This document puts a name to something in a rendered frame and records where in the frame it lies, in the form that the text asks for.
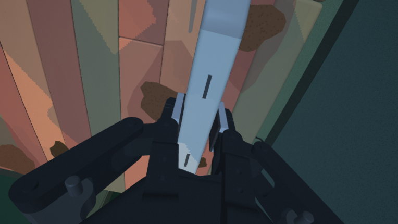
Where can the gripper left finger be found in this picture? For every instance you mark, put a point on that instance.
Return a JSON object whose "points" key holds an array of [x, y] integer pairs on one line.
{"points": [[93, 146]]}

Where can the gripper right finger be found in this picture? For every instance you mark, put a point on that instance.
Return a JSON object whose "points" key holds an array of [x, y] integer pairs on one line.
{"points": [[280, 174]]}

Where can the pale blue bar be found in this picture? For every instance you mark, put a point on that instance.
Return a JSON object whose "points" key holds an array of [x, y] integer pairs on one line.
{"points": [[211, 59]]}

